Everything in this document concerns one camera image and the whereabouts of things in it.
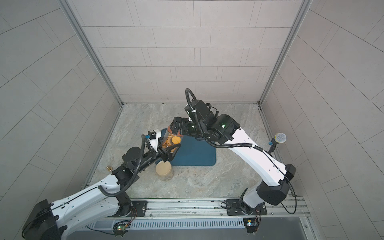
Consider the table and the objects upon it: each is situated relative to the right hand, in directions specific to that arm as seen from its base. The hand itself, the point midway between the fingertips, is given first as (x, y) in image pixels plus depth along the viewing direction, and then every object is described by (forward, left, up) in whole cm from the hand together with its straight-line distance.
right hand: (177, 129), depth 63 cm
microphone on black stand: (0, -48, -12) cm, 50 cm away
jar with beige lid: (-8, +10, -22) cm, 26 cm away
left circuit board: (-30, +27, -29) cm, 49 cm away
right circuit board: (-31, -31, -35) cm, 56 cm away
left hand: (-1, +1, -9) cm, 9 cm away
